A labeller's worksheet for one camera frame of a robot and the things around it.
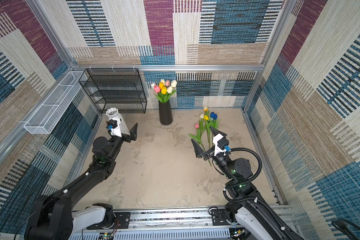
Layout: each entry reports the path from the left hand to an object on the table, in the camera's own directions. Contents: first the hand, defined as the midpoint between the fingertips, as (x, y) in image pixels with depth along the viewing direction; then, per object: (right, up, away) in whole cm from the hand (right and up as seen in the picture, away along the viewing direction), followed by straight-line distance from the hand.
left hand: (128, 119), depth 76 cm
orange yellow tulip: (+15, +21, +14) cm, 29 cm away
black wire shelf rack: (-16, +23, +32) cm, 42 cm away
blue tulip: (+51, -2, +32) cm, 60 cm away
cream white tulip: (+22, +22, +14) cm, 34 cm away
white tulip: (+15, +24, +16) cm, 33 cm away
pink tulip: (+13, +18, +12) cm, 25 cm away
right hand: (+35, -7, -13) cm, 38 cm away
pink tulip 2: (+38, -4, +32) cm, 49 cm away
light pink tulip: (+18, +23, +18) cm, 34 cm away
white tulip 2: (+20, +18, +13) cm, 30 cm away
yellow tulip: (+17, +17, +12) cm, 27 cm away
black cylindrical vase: (+16, +5, +28) cm, 33 cm away
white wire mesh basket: (-37, +2, -4) cm, 37 cm away
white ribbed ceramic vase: (-14, +4, +15) cm, 21 cm away
